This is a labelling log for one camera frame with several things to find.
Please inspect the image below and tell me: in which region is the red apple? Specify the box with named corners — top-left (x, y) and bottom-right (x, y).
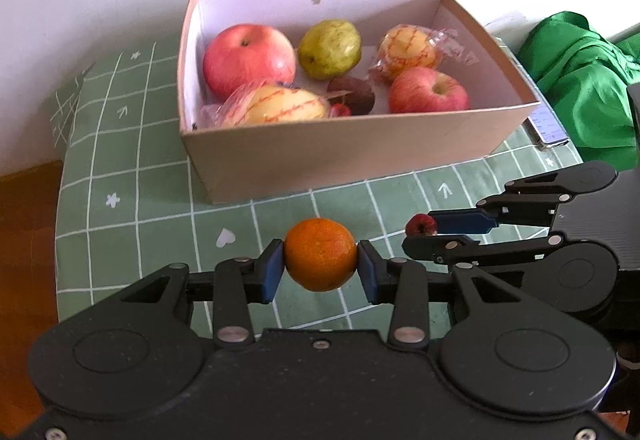
top-left (389, 66), bottom-right (472, 115)
top-left (202, 23), bottom-right (297, 101)

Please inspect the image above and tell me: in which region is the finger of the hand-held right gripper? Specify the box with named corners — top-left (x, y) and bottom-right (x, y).
top-left (402, 233), bottom-right (563, 272)
top-left (429, 164), bottom-right (584, 236)

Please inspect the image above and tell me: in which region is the green pear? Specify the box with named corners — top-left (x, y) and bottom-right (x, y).
top-left (298, 19), bottom-right (362, 81)

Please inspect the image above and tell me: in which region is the brown cardboard box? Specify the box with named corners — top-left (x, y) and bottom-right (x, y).
top-left (177, 0), bottom-right (543, 206)

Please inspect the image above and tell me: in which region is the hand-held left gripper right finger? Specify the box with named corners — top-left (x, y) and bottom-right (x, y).
top-left (356, 239), bottom-right (546, 351)

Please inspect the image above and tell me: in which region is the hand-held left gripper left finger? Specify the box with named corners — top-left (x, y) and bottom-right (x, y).
top-left (95, 239), bottom-right (286, 351)

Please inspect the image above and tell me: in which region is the dark brown plum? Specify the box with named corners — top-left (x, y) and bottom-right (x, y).
top-left (327, 76), bottom-right (377, 116)

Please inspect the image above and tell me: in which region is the green checked tablecloth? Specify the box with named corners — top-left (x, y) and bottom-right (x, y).
top-left (50, 12), bottom-right (621, 338)

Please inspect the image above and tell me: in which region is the yellow pear blue sticker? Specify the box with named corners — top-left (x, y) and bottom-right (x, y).
top-left (197, 80), bottom-right (353, 128)

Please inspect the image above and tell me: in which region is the wrinkled red date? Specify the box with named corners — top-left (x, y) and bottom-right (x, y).
top-left (405, 214), bottom-right (438, 238)

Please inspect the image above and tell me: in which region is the smartphone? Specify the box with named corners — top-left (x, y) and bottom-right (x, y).
top-left (527, 107), bottom-right (571, 151)

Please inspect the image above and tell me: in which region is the bright green cloth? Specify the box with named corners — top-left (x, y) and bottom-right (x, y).
top-left (517, 11), bottom-right (640, 171)

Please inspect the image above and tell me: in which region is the small orange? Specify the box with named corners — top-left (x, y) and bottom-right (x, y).
top-left (284, 218), bottom-right (358, 292)

